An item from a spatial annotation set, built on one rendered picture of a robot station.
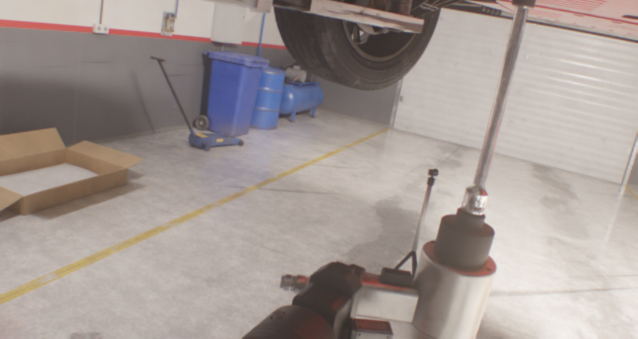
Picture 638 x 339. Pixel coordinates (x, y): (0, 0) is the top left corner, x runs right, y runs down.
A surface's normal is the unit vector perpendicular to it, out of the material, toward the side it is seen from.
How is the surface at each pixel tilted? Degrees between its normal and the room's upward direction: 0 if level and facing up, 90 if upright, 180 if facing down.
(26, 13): 90
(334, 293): 2
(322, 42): 110
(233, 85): 93
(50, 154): 90
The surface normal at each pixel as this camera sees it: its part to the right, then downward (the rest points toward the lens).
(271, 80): 0.44, 0.30
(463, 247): -0.36, 0.20
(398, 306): -0.03, 0.27
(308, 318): 0.33, -0.88
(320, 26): 0.23, 0.52
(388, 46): 0.12, -0.61
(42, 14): 0.91, 0.25
